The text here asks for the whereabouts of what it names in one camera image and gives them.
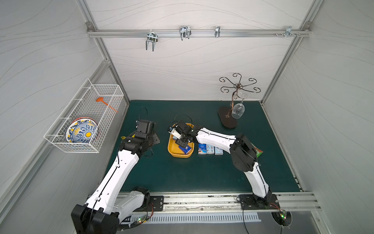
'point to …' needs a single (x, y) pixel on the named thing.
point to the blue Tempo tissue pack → (185, 149)
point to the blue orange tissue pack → (202, 148)
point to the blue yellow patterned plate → (82, 130)
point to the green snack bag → (258, 151)
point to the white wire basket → (84, 105)
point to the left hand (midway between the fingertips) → (154, 137)
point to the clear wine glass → (238, 110)
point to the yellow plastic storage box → (173, 147)
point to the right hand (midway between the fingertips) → (180, 136)
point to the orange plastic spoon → (101, 99)
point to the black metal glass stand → (227, 119)
